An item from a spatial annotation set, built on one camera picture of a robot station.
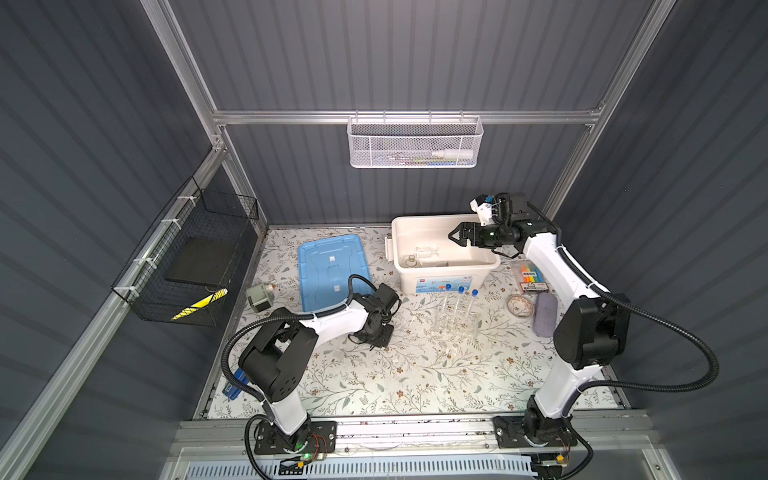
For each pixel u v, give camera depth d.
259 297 0.94
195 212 0.79
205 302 0.70
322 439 0.72
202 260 0.77
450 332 0.91
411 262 1.00
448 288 0.84
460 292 0.84
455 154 0.91
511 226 0.68
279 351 0.49
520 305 0.97
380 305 0.73
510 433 0.73
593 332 0.48
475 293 0.83
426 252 1.09
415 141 1.24
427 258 1.08
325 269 1.08
